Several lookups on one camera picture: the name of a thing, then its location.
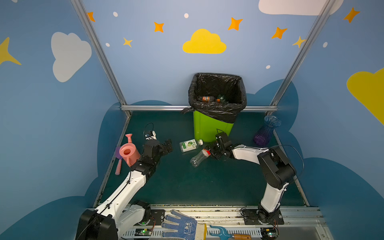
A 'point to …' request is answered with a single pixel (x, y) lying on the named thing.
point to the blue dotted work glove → (188, 228)
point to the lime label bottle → (190, 145)
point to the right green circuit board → (268, 233)
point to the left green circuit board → (143, 231)
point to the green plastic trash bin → (206, 127)
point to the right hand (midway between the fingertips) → (206, 147)
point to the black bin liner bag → (211, 84)
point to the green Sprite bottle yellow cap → (221, 97)
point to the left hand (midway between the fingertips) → (166, 142)
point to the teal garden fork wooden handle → (225, 236)
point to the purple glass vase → (263, 136)
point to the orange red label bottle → (206, 99)
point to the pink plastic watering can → (129, 151)
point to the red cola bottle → (195, 159)
